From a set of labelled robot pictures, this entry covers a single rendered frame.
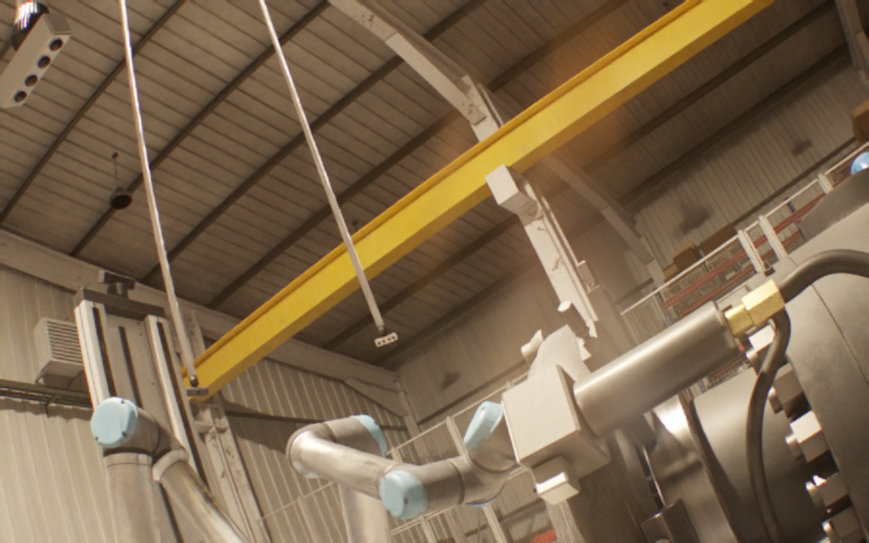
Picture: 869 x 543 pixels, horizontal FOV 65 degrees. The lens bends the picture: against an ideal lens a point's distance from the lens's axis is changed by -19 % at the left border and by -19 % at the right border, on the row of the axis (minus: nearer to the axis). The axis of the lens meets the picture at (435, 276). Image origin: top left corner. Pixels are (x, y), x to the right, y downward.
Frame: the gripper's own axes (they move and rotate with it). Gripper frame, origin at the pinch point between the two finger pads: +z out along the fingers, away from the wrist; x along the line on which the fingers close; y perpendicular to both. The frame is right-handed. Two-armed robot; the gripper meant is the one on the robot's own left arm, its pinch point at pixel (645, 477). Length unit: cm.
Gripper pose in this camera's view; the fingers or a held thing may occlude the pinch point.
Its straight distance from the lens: 148.9
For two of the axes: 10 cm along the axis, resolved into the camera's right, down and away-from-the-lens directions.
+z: 9.4, 3.4, -0.7
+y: 3.4, -9.4, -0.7
